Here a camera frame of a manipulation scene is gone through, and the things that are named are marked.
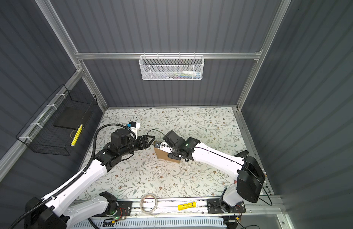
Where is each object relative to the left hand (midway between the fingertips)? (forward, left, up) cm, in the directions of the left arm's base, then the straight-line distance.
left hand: (153, 140), depth 74 cm
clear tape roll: (-27, +7, -24) cm, 36 cm away
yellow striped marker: (0, +37, +5) cm, 38 cm away
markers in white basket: (+41, -18, +13) cm, 47 cm away
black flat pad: (+9, +42, +7) cm, 44 cm away
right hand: (0, -11, -7) cm, 13 cm away
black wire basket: (-3, +50, +11) cm, 51 cm away
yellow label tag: (-27, -18, -20) cm, 38 cm away
